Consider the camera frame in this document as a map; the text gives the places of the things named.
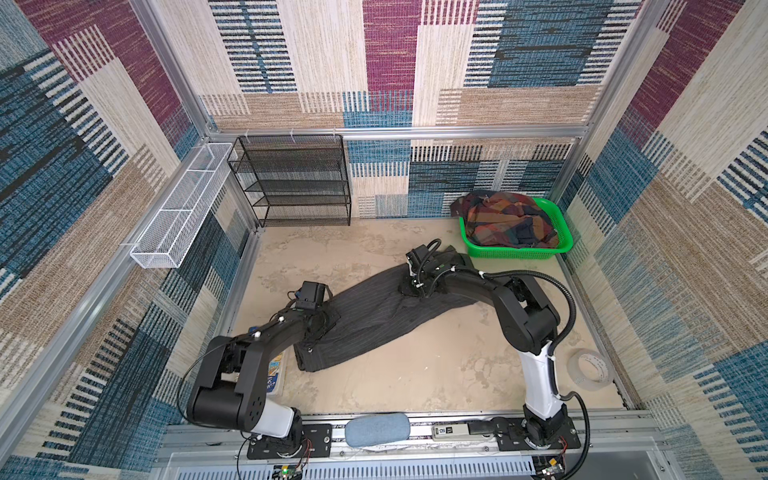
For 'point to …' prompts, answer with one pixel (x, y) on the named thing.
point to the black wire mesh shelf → (295, 180)
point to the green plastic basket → (488, 251)
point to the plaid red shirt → (505, 220)
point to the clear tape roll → (589, 370)
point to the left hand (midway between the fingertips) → (336, 313)
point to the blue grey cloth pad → (377, 429)
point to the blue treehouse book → (274, 365)
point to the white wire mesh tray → (174, 223)
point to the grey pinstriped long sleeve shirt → (379, 313)
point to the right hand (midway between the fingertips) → (403, 292)
